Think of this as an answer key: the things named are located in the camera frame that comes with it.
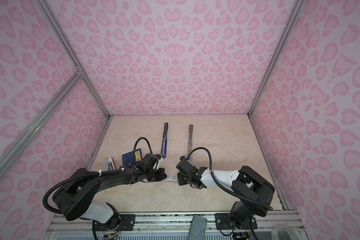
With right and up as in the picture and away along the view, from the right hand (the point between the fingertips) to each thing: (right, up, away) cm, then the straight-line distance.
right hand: (179, 177), depth 86 cm
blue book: (-34, +9, +11) cm, 36 cm away
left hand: (-6, +1, +1) cm, 6 cm away
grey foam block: (+9, -18, -16) cm, 26 cm away
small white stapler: (-43, +6, +7) cm, 44 cm away
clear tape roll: (+52, -19, -19) cm, 59 cm away
